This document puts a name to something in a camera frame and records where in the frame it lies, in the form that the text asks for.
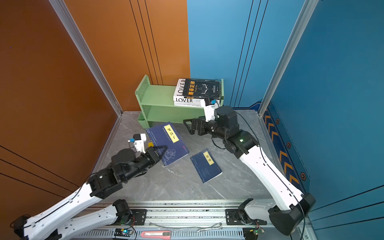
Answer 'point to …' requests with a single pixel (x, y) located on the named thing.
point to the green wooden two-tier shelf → (155, 103)
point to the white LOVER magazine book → (178, 94)
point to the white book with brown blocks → (188, 104)
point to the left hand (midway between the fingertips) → (168, 146)
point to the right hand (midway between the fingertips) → (190, 120)
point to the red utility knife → (163, 234)
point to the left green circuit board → (123, 232)
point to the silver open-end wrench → (199, 229)
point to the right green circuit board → (252, 233)
